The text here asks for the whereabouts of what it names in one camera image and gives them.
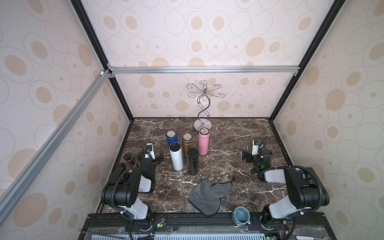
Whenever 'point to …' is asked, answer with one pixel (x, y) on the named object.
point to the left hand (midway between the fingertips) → (155, 146)
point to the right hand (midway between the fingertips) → (257, 150)
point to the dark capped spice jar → (128, 158)
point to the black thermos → (192, 160)
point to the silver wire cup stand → (204, 121)
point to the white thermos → (175, 150)
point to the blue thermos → (171, 136)
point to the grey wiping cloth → (206, 197)
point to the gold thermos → (187, 140)
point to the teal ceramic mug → (240, 216)
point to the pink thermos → (204, 134)
